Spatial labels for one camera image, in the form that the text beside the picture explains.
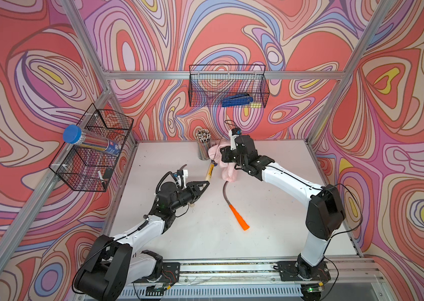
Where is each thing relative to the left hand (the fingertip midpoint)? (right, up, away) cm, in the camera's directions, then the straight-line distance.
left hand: (211, 186), depth 77 cm
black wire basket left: (-50, +8, -2) cm, 51 cm away
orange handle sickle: (+14, -17, +9) cm, 24 cm away
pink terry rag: (+8, +7, +8) cm, 13 cm away
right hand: (+5, +14, +9) cm, 17 cm away
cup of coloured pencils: (-4, +22, +21) cm, 31 cm away
